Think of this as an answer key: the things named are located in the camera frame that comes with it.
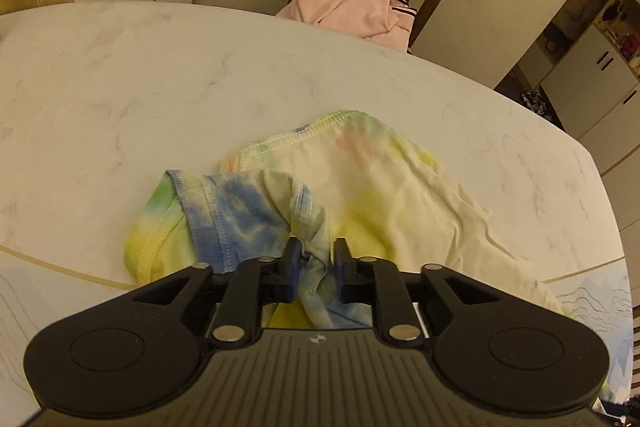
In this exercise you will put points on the pink garment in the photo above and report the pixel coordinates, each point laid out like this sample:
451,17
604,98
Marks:
350,7

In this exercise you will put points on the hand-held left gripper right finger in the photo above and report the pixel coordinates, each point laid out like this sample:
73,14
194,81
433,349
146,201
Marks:
342,272

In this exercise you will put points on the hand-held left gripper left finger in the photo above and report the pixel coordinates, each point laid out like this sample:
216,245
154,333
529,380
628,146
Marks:
295,272

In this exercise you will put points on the tie-dye t-shirt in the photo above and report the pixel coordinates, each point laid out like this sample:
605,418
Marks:
390,187

